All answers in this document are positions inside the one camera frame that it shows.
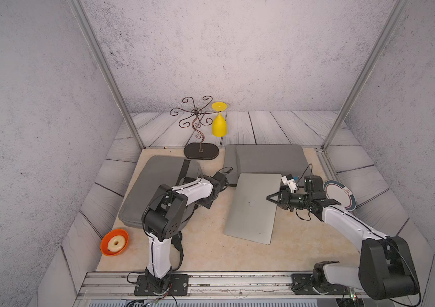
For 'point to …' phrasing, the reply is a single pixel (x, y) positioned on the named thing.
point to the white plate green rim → (340, 192)
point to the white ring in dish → (116, 243)
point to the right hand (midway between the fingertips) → (269, 199)
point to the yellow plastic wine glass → (219, 125)
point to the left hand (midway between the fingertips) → (200, 201)
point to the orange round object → (103, 244)
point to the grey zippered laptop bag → (167, 170)
